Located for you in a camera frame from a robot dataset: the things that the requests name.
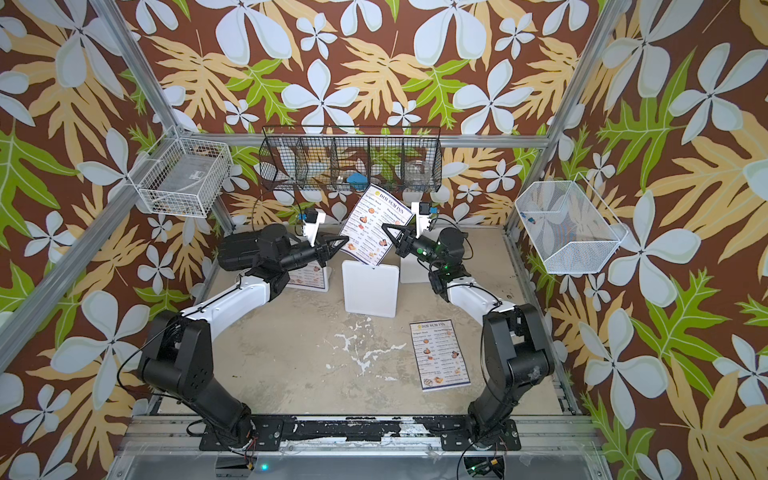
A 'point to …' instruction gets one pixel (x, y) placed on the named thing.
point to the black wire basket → (337, 158)
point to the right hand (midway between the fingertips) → (383, 228)
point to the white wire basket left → (182, 176)
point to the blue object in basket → (358, 181)
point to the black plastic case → (241, 251)
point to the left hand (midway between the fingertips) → (347, 234)
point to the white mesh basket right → (571, 228)
